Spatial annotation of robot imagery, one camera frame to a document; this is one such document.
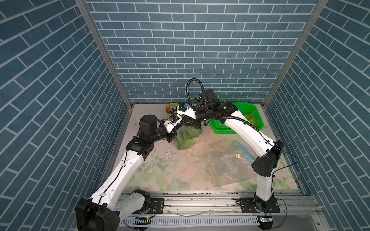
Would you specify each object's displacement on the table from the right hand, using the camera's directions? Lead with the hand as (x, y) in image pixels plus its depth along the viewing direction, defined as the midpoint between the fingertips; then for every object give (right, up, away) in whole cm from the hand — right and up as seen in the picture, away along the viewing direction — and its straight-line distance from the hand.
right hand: (183, 121), depth 72 cm
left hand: (0, -2, 0) cm, 2 cm away
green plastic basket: (+50, +6, +34) cm, 61 cm away
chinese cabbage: (+1, -9, +7) cm, 11 cm away
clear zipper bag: (+1, -8, +8) cm, 11 cm away
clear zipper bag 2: (+30, -26, +17) cm, 43 cm away
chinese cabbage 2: (+46, +2, +29) cm, 55 cm away
